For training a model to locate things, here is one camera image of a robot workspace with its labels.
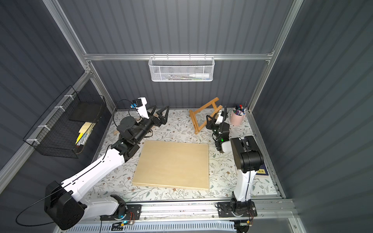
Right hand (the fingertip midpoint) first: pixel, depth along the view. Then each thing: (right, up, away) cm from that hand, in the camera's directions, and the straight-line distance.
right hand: (209, 116), depth 94 cm
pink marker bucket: (+22, +1, +9) cm, 24 cm away
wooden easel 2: (+3, +3, -4) cm, 6 cm away
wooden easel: (-67, -12, +12) cm, 69 cm away
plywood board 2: (-23, -31, -2) cm, 39 cm away
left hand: (-24, +3, -28) cm, 37 cm away
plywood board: (-24, -41, -13) cm, 49 cm away
